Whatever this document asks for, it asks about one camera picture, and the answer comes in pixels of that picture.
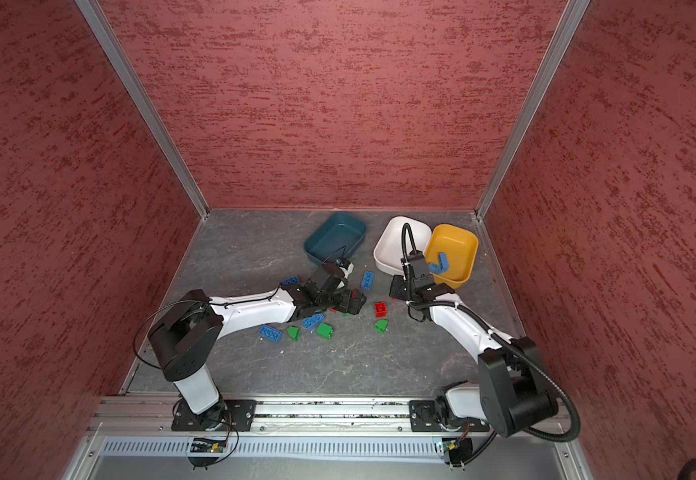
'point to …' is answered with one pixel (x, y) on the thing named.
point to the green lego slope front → (294, 332)
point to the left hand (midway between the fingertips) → (352, 300)
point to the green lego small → (381, 325)
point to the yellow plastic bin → (460, 244)
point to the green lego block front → (325, 331)
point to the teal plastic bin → (336, 238)
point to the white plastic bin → (388, 250)
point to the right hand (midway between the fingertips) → (394, 291)
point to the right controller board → (457, 451)
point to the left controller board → (206, 445)
